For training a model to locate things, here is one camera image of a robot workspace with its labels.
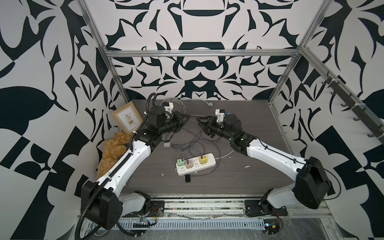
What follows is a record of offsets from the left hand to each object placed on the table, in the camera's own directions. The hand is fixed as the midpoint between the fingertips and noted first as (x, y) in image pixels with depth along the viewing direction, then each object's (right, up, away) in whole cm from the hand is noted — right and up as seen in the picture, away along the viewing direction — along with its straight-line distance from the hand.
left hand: (190, 113), depth 72 cm
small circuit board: (+38, -53, -2) cm, 65 cm away
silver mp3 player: (-15, -20, +24) cm, 34 cm away
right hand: (+2, -3, +1) cm, 4 cm away
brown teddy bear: (-44, -20, +14) cm, 50 cm away
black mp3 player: (-2, -35, +11) cm, 37 cm away
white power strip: (+4, -29, +13) cm, 32 cm away
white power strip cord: (-5, +4, +43) cm, 43 cm away
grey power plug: (+14, +8, +43) cm, 46 cm away
